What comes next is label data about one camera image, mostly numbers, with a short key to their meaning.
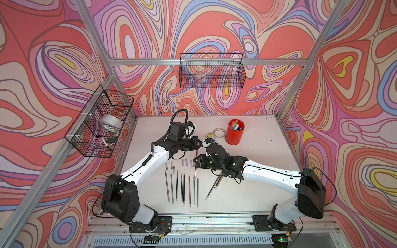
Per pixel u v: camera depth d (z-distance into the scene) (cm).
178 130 63
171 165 94
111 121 74
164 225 73
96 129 79
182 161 96
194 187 85
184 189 84
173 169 93
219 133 110
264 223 73
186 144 69
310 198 41
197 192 84
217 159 58
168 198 82
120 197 42
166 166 93
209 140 71
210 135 107
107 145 73
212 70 96
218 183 86
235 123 99
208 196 82
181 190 84
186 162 95
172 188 85
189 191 84
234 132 99
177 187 86
